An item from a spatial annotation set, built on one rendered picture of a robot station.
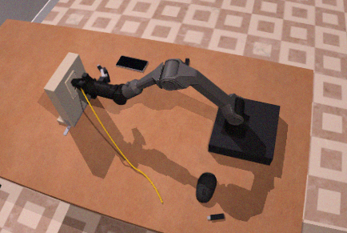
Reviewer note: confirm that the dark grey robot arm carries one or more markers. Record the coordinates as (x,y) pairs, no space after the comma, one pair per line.
(175,76)

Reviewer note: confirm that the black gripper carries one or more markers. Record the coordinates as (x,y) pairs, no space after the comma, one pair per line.
(90,87)

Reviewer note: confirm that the black computer mouse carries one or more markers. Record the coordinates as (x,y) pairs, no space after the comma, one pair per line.
(206,185)

